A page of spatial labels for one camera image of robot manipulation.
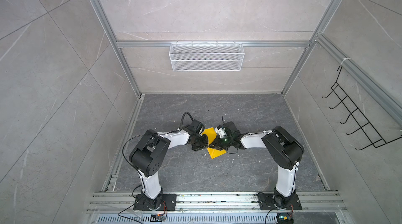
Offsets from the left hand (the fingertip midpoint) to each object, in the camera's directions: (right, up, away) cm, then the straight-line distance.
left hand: (209, 142), depth 92 cm
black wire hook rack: (+64, +16, -27) cm, 71 cm away
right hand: (0, -2, +1) cm, 2 cm away
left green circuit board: (-25, -29, -22) cm, 44 cm away
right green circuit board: (+34, -29, -22) cm, 50 cm away
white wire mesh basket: (-2, +55, +8) cm, 55 cm away
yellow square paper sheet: (+2, -5, -2) cm, 6 cm away
